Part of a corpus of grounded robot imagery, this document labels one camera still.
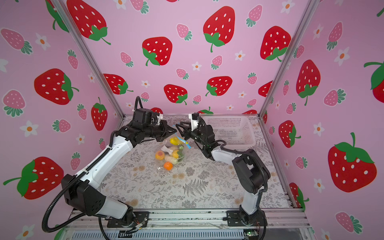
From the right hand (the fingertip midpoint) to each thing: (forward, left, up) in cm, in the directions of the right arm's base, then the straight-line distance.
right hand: (177, 124), depth 80 cm
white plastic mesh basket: (+22, -37, -27) cm, 51 cm away
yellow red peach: (-8, +12, -21) cm, 25 cm away
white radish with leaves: (-10, +6, -21) cm, 24 cm away
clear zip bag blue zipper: (-9, +4, -16) cm, 19 cm away
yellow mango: (-6, +1, -8) cm, 10 cm away
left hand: (-5, -2, +2) cm, 6 cm away
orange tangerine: (-14, +6, -22) cm, 27 cm away
